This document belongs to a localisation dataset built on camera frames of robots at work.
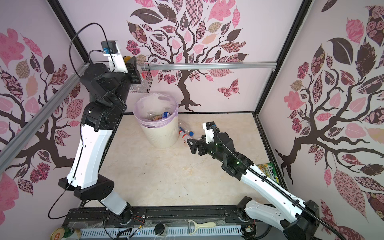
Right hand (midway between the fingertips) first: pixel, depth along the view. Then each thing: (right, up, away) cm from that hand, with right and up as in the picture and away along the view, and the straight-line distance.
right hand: (195, 137), depth 69 cm
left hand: (-24, +29, -16) cm, 41 cm away
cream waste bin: (-18, -1, +19) cm, 26 cm away
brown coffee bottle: (-25, +11, +26) cm, 37 cm away
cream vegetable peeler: (+6, -43, +1) cm, 43 cm away
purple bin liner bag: (-25, +21, +26) cm, 41 cm away
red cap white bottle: (-7, -2, +34) cm, 34 cm away
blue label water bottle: (-19, +13, +25) cm, 34 cm away
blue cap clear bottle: (-9, +4, +37) cm, 39 cm away
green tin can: (-54, -40, -8) cm, 68 cm away
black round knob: (-16, -39, -7) cm, 43 cm away
